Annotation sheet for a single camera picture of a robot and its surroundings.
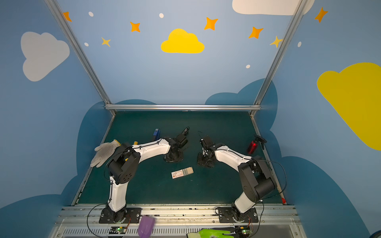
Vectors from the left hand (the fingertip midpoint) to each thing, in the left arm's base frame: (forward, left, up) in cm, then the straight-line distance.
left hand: (181, 160), depth 94 cm
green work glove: (-38, -16, +1) cm, 41 cm away
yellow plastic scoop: (+12, +32, +1) cm, 35 cm away
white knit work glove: (+7, +52, -1) cm, 53 cm away
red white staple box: (-8, -1, 0) cm, 8 cm away
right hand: (-2, -12, +3) cm, 13 cm away
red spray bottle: (+8, -46, +9) cm, 47 cm away
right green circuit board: (-36, -34, -1) cm, 49 cm away
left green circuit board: (-37, +29, -1) cm, 47 cm away
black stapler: (+23, -2, +1) cm, 23 cm away
